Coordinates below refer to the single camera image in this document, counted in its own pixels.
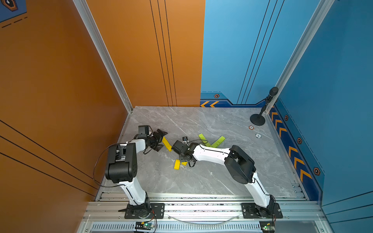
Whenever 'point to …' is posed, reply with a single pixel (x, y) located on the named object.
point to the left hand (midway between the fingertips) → (167, 135)
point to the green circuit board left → (144, 225)
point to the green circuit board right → (267, 226)
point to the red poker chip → (251, 127)
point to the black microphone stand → (259, 119)
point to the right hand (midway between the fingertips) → (185, 156)
